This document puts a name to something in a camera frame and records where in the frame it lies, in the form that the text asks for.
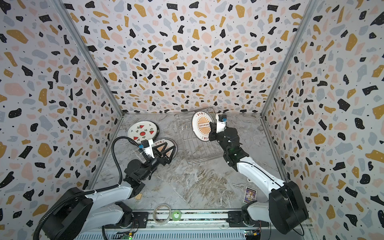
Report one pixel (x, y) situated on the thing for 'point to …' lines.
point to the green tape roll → (176, 215)
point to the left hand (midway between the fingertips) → (170, 144)
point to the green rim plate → (176, 145)
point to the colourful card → (250, 195)
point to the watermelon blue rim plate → (143, 130)
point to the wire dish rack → (197, 151)
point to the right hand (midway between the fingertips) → (209, 120)
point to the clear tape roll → (154, 216)
